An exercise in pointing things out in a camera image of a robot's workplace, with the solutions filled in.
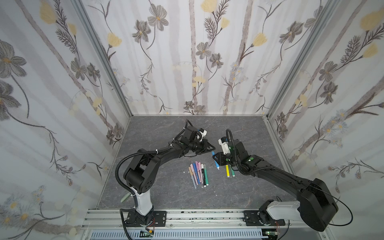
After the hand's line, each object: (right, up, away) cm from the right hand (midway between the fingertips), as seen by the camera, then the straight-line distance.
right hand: (211, 153), depth 82 cm
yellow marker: (+11, -12, +9) cm, 19 cm away
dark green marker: (-3, -15, +7) cm, 16 cm away
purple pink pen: (-7, -12, +9) cm, 17 cm away
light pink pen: (-11, -10, +11) cm, 18 cm away
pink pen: (-6, -13, +8) cm, 17 cm away
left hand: (+1, +4, +3) cm, 5 cm away
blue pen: (-8, -13, +7) cm, 17 cm away
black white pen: (-4, -15, +6) cm, 16 cm away
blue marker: (+2, -5, -3) cm, 6 cm away
